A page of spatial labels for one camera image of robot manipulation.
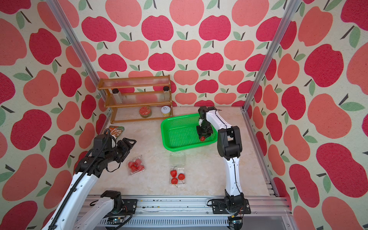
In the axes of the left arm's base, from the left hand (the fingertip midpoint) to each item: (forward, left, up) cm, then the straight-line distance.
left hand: (134, 147), depth 75 cm
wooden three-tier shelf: (+52, +14, -11) cm, 54 cm away
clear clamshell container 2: (-5, -22, -19) cm, 30 cm away
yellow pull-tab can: (+40, -12, -14) cm, 44 cm away
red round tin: (+41, +5, -16) cm, 44 cm away
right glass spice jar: (+42, -14, +2) cm, 45 cm away
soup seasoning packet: (+24, +24, -19) cm, 39 cm away
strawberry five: (-7, -20, -18) cm, 28 cm away
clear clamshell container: (-2, +4, -21) cm, 21 cm away
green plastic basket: (+23, -23, -19) cm, 38 cm away
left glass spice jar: (+40, +21, +3) cm, 45 cm away
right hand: (+16, -40, -16) cm, 46 cm away
